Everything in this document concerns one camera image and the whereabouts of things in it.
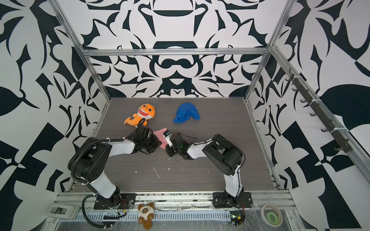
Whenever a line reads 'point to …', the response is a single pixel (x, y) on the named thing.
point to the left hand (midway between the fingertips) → (164, 139)
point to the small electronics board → (237, 217)
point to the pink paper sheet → (159, 134)
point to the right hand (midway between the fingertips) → (167, 144)
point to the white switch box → (64, 211)
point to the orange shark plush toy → (145, 112)
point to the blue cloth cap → (185, 110)
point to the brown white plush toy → (146, 214)
